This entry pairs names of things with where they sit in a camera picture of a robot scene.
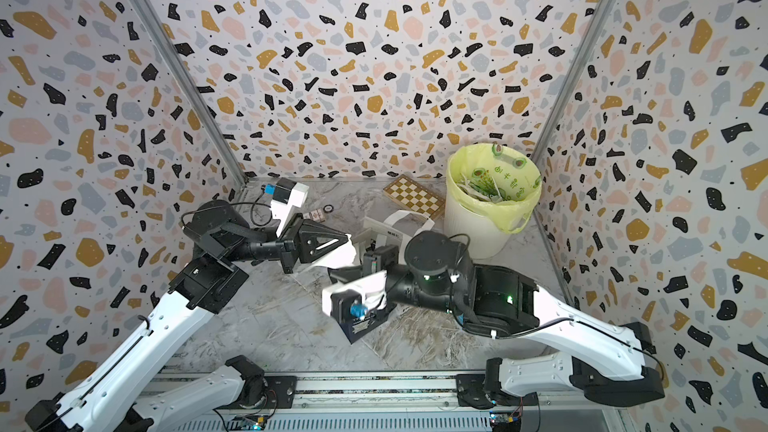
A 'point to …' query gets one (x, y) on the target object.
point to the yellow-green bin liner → (496, 180)
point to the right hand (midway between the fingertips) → (343, 258)
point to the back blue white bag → (399, 226)
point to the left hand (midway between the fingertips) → (343, 245)
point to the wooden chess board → (415, 197)
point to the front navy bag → (355, 330)
